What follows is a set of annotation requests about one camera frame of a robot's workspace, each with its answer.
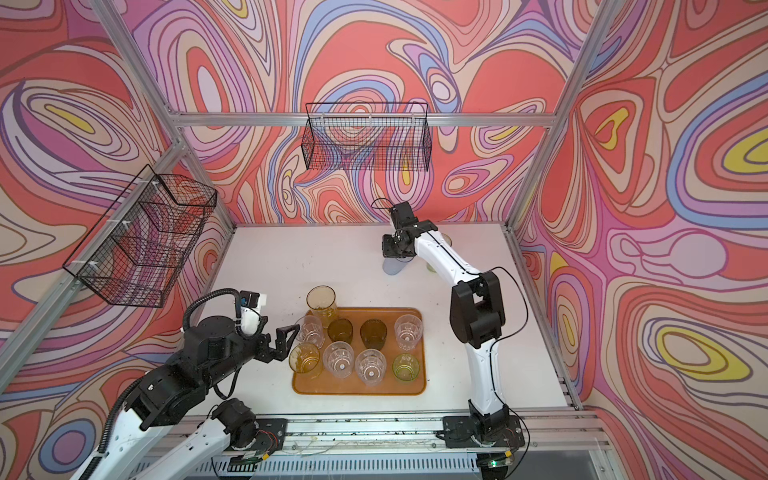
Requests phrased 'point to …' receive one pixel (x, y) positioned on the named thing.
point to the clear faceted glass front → (338, 359)
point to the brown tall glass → (373, 334)
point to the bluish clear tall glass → (393, 266)
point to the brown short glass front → (340, 329)
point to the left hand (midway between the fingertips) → (287, 322)
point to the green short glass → (405, 367)
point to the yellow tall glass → (321, 301)
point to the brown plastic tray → (321, 382)
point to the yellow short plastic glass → (304, 357)
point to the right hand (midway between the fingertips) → (391, 255)
